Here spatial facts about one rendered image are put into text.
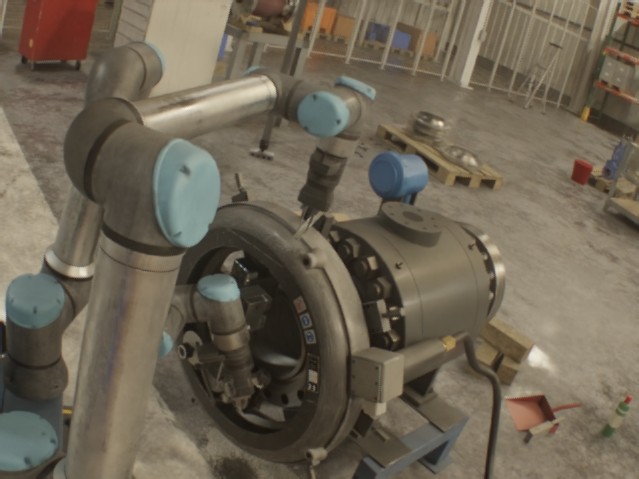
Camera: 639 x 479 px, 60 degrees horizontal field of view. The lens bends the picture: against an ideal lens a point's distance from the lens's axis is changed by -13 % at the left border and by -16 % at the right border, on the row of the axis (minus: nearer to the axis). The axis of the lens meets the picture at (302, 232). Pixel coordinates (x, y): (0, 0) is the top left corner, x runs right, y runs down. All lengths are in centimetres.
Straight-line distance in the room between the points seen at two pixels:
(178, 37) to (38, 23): 185
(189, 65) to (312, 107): 429
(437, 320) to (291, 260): 59
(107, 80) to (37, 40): 542
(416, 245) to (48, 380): 116
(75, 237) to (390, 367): 79
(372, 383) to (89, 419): 77
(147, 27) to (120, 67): 401
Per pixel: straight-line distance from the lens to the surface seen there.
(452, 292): 201
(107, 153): 77
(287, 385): 184
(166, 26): 529
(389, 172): 222
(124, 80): 123
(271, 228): 159
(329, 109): 122
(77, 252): 153
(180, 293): 149
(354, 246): 184
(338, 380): 152
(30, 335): 147
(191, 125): 100
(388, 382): 147
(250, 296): 160
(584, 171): 856
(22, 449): 109
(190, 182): 73
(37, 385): 156
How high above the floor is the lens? 161
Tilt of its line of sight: 24 degrees down
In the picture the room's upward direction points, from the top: 16 degrees clockwise
